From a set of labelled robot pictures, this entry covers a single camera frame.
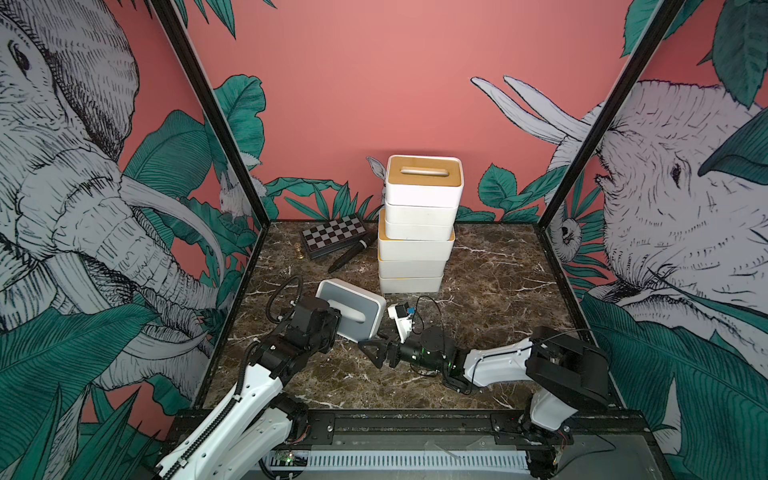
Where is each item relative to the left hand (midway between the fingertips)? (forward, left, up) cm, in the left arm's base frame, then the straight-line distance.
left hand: (345, 309), depth 78 cm
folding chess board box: (+38, +8, -12) cm, 41 cm away
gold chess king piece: (+31, +20, -10) cm, 39 cm away
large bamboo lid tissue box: (+14, -13, +7) cm, 21 cm away
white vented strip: (-32, -12, -15) cm, 38 cm away
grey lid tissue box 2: (-3, -5, +3) cm, 6 cm away
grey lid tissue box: (+13, -23, +15) cm, 30 cm away
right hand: (-8, -6, 0) cm, 10 cm away
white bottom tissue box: (+14, -19, -10) cm, 26 cm away
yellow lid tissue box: (+15, -19, -3) cm, 24 cm away
